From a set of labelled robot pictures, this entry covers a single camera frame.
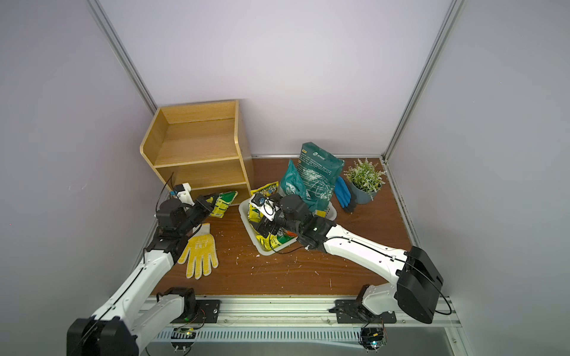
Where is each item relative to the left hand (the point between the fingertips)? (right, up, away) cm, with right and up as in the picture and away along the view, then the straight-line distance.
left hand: (221, 193), depth 78 cm
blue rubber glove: (+49, -1, +22) cm, 54 cm away
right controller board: (+51, -45, -10) cm, 69 cm away
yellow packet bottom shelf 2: (-1, -4, +4) cm, 6 cm away
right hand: (+15, -3, -6) cm, 17 cm away
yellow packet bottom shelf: (+18, -18, +3) cm, 26 cm away
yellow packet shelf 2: (+10, -10, +11) cm, 18 cm away
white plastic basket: (+41, -7, +10) cm, 43 cm away
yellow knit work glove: (-11, -24, +9) cm, 28 cm away
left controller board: (-11, -46, -6) cm, 48 cm away
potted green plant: (+56, +6, +11) cm, 58 cm away
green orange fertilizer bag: (+26, +4, -3) cm, 27 cm away
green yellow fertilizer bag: (+36, +8, +5) cm, 37 cm away
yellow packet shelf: (+15, 0, +11) cm, 19 cm away
